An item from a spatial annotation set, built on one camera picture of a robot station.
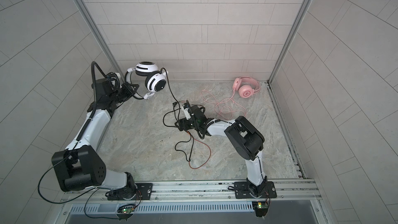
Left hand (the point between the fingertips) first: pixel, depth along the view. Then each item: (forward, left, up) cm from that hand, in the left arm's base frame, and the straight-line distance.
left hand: (141, 82), depth 79 cm
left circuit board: (-52, -1, -22) cm, 57 cm away
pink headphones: (+15, -61, -20) cm, 66 cm away
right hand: (-11, -18, -23) cm, 31 cm away
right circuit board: (-51, -59, -27) cm, 82 cm away
